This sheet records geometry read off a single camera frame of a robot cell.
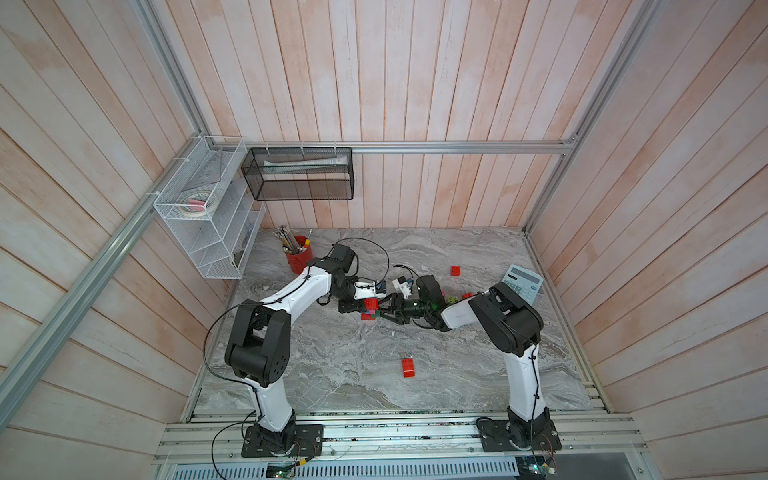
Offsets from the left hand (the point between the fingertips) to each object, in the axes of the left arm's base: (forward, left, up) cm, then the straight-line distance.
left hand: (359, 303), depth 91 cm
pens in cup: (+20, +25, +7) cm, 32 cm away
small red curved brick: (-1, -2, -6) cm, 6 cm away
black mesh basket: (+42, +23, +18) cm, 51 cm away
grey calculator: (+12, -57, -4) cm, 58 cm away
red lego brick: (-2, -4, +2) cm, 5 cm away
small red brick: (+18, -34, -7) cm, 39 cm away
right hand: (-1, -5, -4) cm, 7 cm away
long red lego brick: (-18, -15, -6) cm, 24 cm away
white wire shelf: (+5, +35, +22) cm, 42 cm away
